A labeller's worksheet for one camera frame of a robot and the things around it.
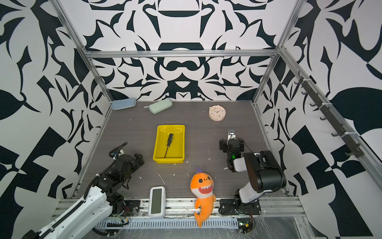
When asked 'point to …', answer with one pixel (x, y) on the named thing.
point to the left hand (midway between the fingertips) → (137, 157)
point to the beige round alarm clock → (217, 113)
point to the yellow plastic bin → (175, 152)
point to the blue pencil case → (123, 103)
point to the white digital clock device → (157, 201)
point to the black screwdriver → (170, 139)
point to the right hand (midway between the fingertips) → (232, 137)
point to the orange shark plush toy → (201, 185)
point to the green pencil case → (159, 106)
